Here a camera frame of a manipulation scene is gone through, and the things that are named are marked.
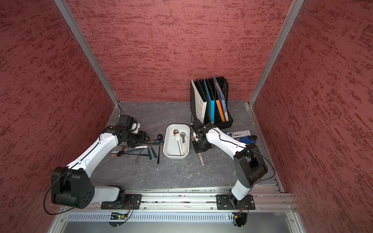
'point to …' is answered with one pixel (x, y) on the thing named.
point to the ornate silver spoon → (138, 158)
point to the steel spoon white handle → (184, 149)
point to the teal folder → (211, 103)
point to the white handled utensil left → (142, 146)
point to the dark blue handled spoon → (175, 132)
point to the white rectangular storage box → (171, 149)
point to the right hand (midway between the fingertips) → (199, 152)
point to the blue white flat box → (239, 133)
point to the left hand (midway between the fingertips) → (145, 143)
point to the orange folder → (220, 110)
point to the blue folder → (222, 98)
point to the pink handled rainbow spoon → (201, 158)
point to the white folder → (201, 105)
